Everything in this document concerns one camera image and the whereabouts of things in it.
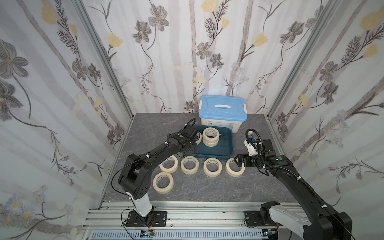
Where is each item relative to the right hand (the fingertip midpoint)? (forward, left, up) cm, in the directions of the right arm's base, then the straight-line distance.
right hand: (245, 157), depth 81 cm
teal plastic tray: (+12, +8, -14) cm, 20 cm away
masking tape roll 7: (+22, +17, -13) cm, 31 cm away
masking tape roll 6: (+18, +26, -15) cm, 34 cm away
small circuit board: (-36, +48, -13) cm, 62 cm away
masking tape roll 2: (0, +31, -15) cm, 34 cm away
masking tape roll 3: (-6, +17, -12) cm, 22 cm away
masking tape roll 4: (-5, +4, -13) cm, 14 cm away
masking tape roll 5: (-16, +44, -12) cm, 48 cm away
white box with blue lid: (+35, +10, -1) cm, 37 cm away
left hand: (+8, +30, -5) cm, 32 cm away
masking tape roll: (-1, +43, -15) cm, 46 cm away
